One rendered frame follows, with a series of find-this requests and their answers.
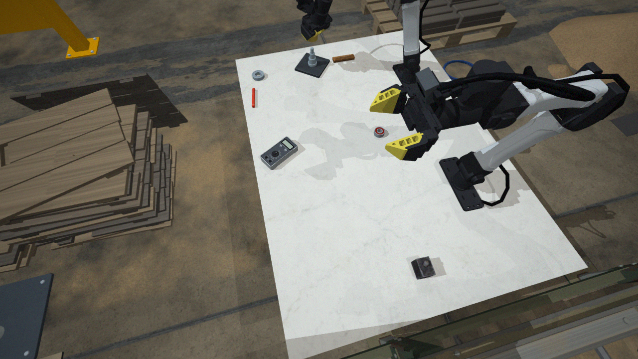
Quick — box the brown rectangular block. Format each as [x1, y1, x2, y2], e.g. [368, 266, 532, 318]
[332, 54, 355, 63]

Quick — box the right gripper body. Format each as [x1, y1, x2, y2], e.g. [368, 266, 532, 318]
[301, 7, 332, 40]

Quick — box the grey multimeter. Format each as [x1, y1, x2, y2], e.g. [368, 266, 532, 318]
[260, 137, 298, 170]

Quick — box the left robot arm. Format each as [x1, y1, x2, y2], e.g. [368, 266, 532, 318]
[415, 67, 626, 211]

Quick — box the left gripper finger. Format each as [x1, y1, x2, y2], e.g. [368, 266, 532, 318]
[385, 132, 423, 160]
[369, 88, 401, 114]

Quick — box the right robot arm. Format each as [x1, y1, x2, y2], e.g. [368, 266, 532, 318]
[296, 0, 421, 98]

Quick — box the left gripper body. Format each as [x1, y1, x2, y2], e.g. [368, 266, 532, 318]
[380, 84, 455, 161]

